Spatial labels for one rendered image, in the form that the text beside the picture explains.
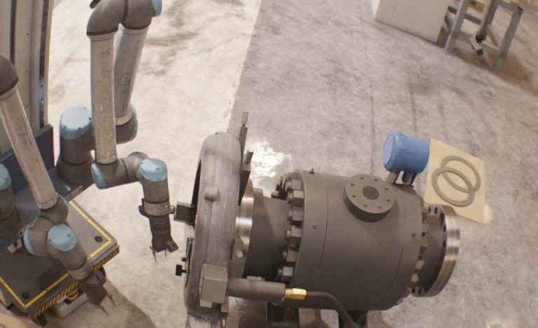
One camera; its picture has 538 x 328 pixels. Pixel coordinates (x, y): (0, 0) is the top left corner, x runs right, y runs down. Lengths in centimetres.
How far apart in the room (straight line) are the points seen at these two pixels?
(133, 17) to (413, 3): 424
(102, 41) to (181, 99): 221
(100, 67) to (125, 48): 15
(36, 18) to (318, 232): 130
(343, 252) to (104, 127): 96
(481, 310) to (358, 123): 180
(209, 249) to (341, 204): 53
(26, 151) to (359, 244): 127
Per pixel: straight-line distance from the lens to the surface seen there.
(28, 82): 210
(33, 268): 250
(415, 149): 238
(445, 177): 410
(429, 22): 585
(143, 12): 180
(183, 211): 245
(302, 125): 397
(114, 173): 192
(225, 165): 206
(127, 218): 312
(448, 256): 242
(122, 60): 194
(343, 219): 217
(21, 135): 162
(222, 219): 197
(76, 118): 215
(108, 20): 175
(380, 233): 221
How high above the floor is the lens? 236
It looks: 39 degrees down
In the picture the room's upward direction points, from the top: 16 degrees clockwise
